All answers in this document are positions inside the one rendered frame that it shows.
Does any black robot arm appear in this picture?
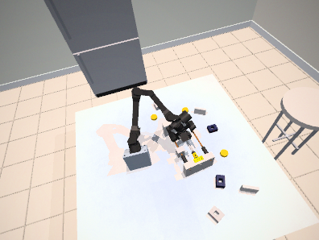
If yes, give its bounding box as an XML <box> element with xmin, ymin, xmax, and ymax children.
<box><xmin>127</xmin><ymin>87</ymin><xmax>192</xmax><ymax>154</ymax></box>

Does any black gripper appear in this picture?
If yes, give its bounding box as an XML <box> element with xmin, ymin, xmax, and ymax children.
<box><xmin>168</xmin><ymin>120</ymin><xmax>197</xmax><ymax>142</ymax></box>

